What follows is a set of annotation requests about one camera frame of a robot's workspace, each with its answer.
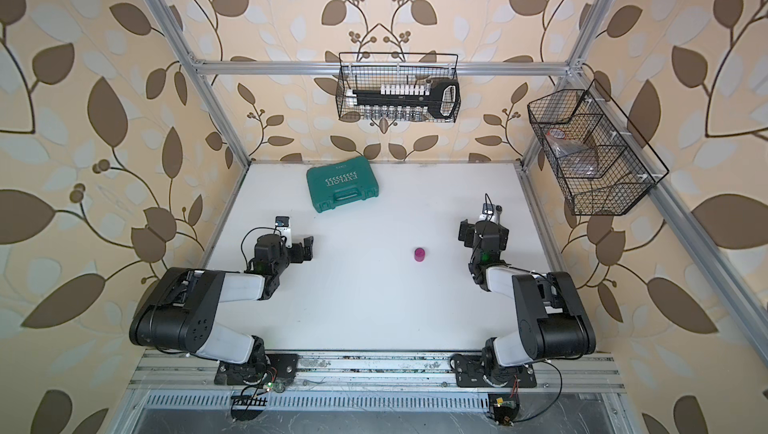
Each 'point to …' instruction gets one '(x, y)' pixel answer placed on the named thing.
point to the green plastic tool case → (341, 182)
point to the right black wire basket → (600, 163)
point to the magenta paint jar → (419, 254)
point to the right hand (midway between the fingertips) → (484, 224)
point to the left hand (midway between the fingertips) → (290, 234)
